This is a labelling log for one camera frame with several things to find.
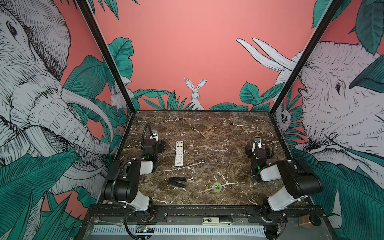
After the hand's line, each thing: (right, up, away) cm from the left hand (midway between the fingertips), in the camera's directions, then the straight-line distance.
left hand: (153, 136), depth 93 cm
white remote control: (+16, -11, +2) cm, 20 cm away
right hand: (+65, -3, -1) cm, 65 cm away
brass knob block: (+78, -36, -27) cm, 90 cm away
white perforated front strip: (+19, -44, -23) cm, 53 cm away
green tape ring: (+39, -28, -9) cm, 49 cm away
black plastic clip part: (+17, -25, -9) cm, 31 cm away
